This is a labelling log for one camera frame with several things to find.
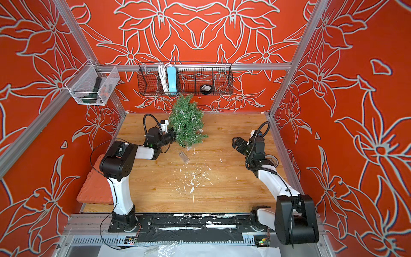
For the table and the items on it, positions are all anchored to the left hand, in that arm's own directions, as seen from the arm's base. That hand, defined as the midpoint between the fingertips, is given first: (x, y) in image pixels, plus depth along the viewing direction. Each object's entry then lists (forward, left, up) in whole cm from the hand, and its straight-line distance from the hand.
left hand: (184, 129), depth 94 cm
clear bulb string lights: (-4, -2, +18) cm, 18 cm away
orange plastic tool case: (-35, +41, -8) cm, 54 cm away
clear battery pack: (-12, 0, -12) cm, 17 cm away
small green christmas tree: (-7, -4, +16) cm, 17 cm away
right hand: (-8, -29, +2) cm, 30 cm away
